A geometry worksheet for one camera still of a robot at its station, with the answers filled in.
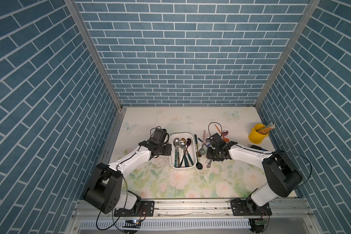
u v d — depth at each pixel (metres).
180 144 0.96
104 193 0.42
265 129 0.92
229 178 0.85
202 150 0.94
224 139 1.02
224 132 1.04
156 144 0.67
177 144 0.96
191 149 0.94
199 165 0.89
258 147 0.93
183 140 0.98
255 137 0.94
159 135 0.69
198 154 0.94
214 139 0.73
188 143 0.97
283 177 0.45
